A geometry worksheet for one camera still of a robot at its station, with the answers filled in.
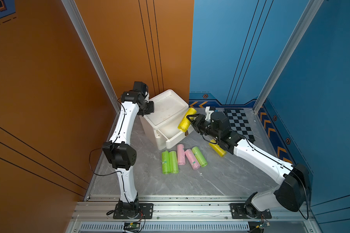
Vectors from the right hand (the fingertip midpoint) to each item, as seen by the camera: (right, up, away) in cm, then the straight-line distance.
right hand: (187, 117), depth 73 cm
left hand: (-21, +6, +13) cm, 26 cm away
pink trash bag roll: (-3, -23, +17) cm, 29 cm away
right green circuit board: (+38, -51, -5) cm, 64 cm away
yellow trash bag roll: (-1, -3, -2) cm, 4 cm away
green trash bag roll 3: (+9, -24, +17) cm, 31 cm away
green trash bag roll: (-13, -27, +13) cm, 33 cm away
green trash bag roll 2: (-8, -27, +14) cm, 31 cm away
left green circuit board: (-27, -54, -2) cm, 60 cm away
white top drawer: (-6, -10, +4) cm, 12 cm away
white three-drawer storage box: (-14, -5, +8) cm, 17 cm away
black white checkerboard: (+40, -3, +35) cm, 53 cm away
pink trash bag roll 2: (+4, -25, +15) cm, 30 cm away
